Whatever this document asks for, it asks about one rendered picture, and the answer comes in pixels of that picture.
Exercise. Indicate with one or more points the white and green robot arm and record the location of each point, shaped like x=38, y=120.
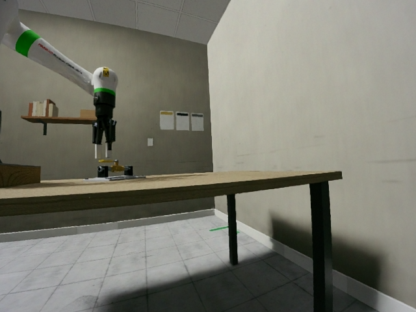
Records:
x=101, y=85

